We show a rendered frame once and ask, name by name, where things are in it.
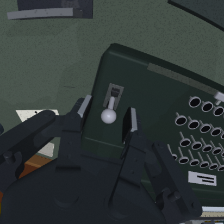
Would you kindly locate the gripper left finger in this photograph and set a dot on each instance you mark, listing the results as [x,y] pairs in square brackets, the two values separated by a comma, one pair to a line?
[27,132]

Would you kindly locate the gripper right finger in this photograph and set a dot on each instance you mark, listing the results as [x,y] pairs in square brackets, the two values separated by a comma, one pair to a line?
[133,155]

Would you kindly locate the white speckled card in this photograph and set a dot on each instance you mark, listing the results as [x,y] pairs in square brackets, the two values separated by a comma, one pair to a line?
[25,115]

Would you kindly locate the white card red edge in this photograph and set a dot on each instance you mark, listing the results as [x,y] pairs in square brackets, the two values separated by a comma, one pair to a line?
[47,150]

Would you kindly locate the round black typewriter key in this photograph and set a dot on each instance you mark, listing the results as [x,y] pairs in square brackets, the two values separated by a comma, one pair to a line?
[216,131]
[218,111]
[207,106]
[183,160]
[194,102]
[223,154]
[194,162]
[174,157]
[204,165]
[221,168]
[207,148]
[184,142]
[222,136]
[213,166]
[205,128]
[196,145]
[216,151]
[193,124]
[180,120]

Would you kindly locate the white ball-knob lever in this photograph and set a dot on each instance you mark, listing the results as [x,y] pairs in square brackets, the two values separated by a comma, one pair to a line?
[108,116]

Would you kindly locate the grey lever slot plate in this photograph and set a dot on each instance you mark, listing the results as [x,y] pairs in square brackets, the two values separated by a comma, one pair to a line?
[119,94]

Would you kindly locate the dark green typewriter body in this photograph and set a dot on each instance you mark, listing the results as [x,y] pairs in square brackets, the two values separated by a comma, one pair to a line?
[145,81]

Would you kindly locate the grey typewriter lever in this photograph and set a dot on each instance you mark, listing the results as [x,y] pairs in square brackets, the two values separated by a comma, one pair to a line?
[218,95]

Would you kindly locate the orange brown box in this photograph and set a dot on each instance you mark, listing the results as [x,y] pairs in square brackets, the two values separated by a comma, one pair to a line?
[36,161]

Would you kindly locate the grey label plate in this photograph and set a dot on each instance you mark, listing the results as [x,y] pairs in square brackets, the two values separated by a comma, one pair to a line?
[193,178]

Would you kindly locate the white cream flat box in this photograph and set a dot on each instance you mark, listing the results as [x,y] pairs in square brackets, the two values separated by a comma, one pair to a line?
[213,212]

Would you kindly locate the grey flat bar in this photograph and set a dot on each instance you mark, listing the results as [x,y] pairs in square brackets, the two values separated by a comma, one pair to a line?
[39,13]

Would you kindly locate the dark blue-grey box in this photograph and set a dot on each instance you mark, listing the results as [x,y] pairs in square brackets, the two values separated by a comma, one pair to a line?
[85,9]

